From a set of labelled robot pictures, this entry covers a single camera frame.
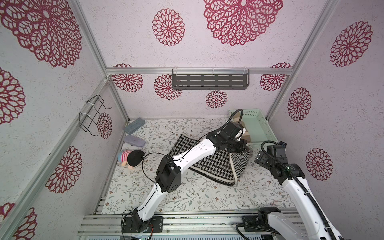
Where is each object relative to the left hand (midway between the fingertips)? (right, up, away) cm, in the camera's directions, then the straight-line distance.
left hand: (248, 150), depth 77 cm
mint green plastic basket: (+22, +12, +36) cm, 44 cm away
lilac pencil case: (-69, +4, +26) cm, 74 cm away
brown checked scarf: (+5, +20, +35) cm, 41 cm away
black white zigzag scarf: (-12, -12, +15) cm, 23 cm away
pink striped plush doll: (-66, -7, +14) cm, 68 cm away
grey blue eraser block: (-73, +14, +37) cm, 83 cm away
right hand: (+10, -4, +1) cm, 11 cm away
